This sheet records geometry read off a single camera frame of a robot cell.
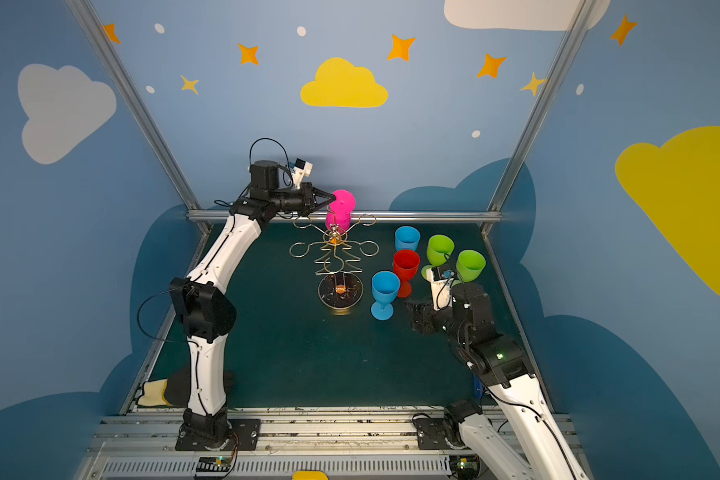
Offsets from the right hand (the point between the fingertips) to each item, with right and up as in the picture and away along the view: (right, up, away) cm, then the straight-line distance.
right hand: (422, 297), depth 71 cm
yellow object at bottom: (-27, -42, -2) cm, 50 cm away
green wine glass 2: (+19, +7, +21) cm, 29 cm away
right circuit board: (+11, -43, +3) cm, 44 cm away
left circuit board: (-52, -43, +2) cm, 67 cm away
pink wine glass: (-21, +23, +11) cm, 33 cm away
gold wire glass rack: (-22, -1, +30) cm, 37 cm away
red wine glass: (-1, +7, +20) cm, 21 cm away
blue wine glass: (-8, +1, +19) cm, 21 cm away
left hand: (-23, +27, +11) cm, 37 cm away
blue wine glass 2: (0, +16, +30) cm, 34 cm away
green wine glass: (+11, +12, +25) cm, 29 cm away
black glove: (-65, -26, +9) cm, 71 cm away
